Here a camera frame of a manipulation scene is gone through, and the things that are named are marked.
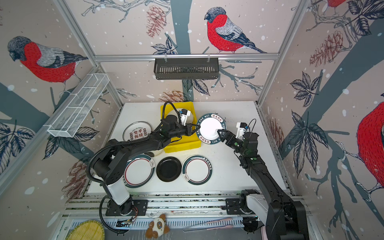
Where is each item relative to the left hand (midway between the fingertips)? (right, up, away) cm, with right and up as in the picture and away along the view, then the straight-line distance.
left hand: (200, 127), depth 81 cm
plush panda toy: (-20, -44, -15) cm, 51 cm away
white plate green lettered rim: (+6, +2, +2) cm, 6 cm away
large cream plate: (-6, +5, -3) cm, 8 cm away
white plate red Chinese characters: (-45, -4, +23) cm, 51 cm away
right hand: (+11, -4, -1) cm, 12 cm away
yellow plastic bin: (-9, -10, +6) cm, 14 cm away
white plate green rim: (-2, -26, +5) cm, 26 cm away
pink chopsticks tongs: (-7, -46, -15) cm, 49 cm away
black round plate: (-19, -26, +7) cm, 33 cm away
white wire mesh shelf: (-69, +5, -6) cm, 69 cm away
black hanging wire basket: (-9, +41, +25) cm, 49 cm away
